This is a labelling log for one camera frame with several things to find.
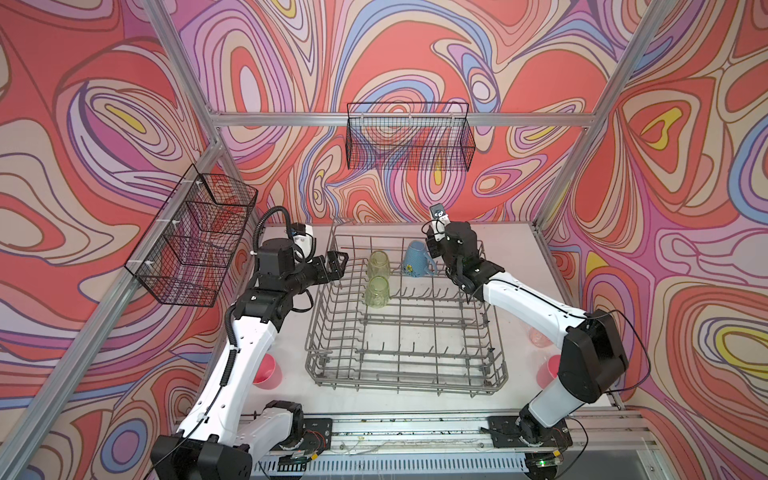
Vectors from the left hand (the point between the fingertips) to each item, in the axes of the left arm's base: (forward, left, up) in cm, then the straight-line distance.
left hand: (337, 256), depth 74 cm
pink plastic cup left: (-20, +21, -28) cm, 40 cm away
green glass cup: (+11, -10, -19) cm, 24 cm away
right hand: (+13, -27, -4) cm, 30 cm away
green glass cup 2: (+1, -10, -18) cm, 21 cm away
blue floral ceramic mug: (+10, -22, -15) cm, 28 cm away
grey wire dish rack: (-2, -12, -28) cm, 30 cm away
